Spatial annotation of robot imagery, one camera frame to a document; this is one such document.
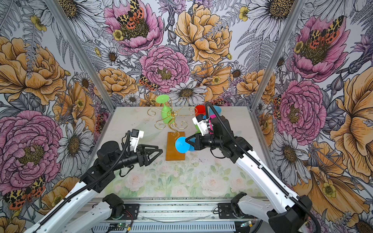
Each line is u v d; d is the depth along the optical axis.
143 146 0.65
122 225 0.71
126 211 0.73
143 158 0.57
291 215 0.37
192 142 0.67
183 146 0.68
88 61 0.94
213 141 0.57
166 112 0.87
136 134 0.59
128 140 0.60
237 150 0.48
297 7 0.72
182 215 0.74
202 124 0.62
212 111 0.46
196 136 0.62
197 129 0.98
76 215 0.47
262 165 0.44
